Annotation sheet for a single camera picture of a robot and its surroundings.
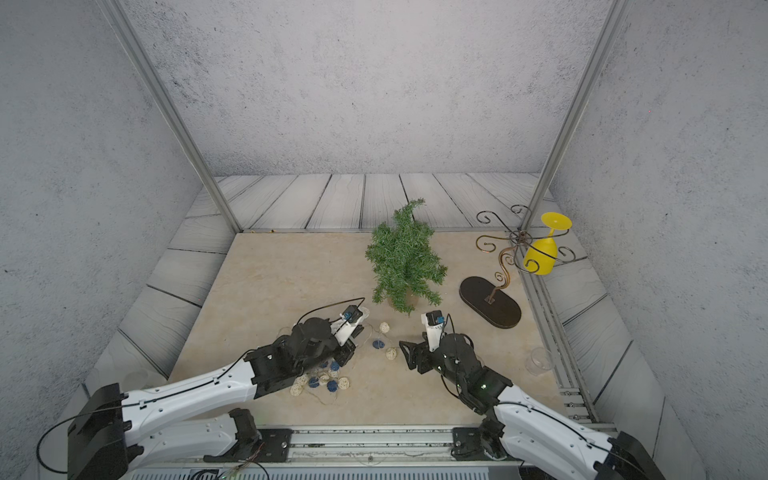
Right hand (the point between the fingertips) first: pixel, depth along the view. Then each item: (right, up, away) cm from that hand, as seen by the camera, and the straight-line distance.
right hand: (413, 340), depth 80 cm
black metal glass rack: (+24, +8, +22) cm, 34 cm away
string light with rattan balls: (-23, -11, +3) cm, 26 cm away
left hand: (-12, +3, -4) cm, 13 cm away
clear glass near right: (+36, -7, +5) cm, 37 cm away
